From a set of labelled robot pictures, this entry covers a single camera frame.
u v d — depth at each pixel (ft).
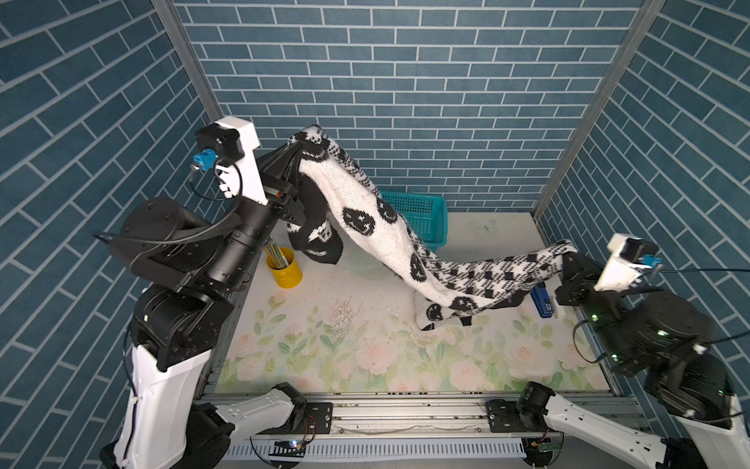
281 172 1.12
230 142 0.90
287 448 2.37
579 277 1.44
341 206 1.53
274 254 3.01
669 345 1.11
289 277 3.09
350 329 2.94
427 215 3.92
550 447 2.31
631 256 1.31
